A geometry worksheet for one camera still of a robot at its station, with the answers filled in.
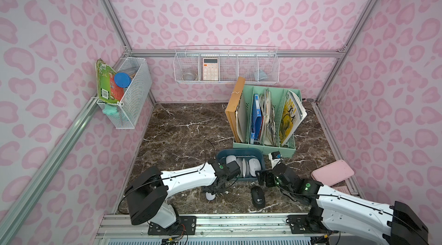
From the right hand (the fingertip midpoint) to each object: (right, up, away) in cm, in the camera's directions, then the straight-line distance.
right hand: (262, 171), depth 82 cm
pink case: (+37, -2, +5) cm, 37 cm away
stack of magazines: (+4, +16, +4) cm, 17 cm away
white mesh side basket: (-59, +27, -9) cm, 66 cm away
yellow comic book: (+16, +27, +4) cm, 32 cm away
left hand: (-22, -7, 0) cm, 23 cm away
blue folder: (-1, +19, +8) cm, 21 cm away
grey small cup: (+4, +50, +19) cm, 53 cm away
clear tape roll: (-38, +48, +15) cm, 63 cm away
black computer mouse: (-2, -11, -2) cm, 12 cm away
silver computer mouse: (-15, +4, +9) cm, 18 cm away
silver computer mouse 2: (-8, +1, +4) cm, 9 cm away
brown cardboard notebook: (-15, +28, -8) cm, 33 cm away
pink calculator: (-26, +52, +13) cm, 60 cm away
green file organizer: (+11, +37, +12) cm, 40 cm away
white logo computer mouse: (-3, +1, +6) cm, 7 cm away
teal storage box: (-3, +7, +10) cm, 12 cm away
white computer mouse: (-25, -11, -2) cm, 27 cm away
